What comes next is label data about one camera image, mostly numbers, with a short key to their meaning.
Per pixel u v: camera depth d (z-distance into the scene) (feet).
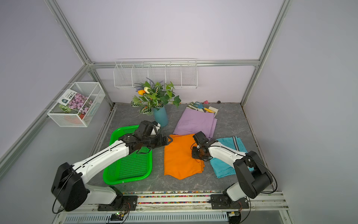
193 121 3.44
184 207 2.41
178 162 2.84
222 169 2.65
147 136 2.18
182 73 3.18
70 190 1.32
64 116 2.38
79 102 2.45
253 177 1.43
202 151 2.14
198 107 3.84
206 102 4.07
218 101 4.07
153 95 2.50
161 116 3.26
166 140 2.36
